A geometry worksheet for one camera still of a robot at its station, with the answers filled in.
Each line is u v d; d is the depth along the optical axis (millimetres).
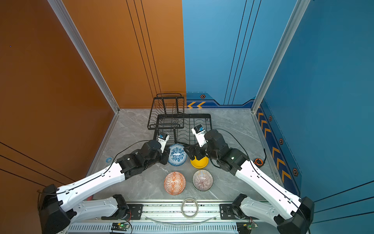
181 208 741
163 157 667
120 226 710
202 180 819
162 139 658
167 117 1094
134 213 740
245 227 707
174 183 802
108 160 915
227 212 725
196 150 602
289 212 378
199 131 603
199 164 855
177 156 791
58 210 386
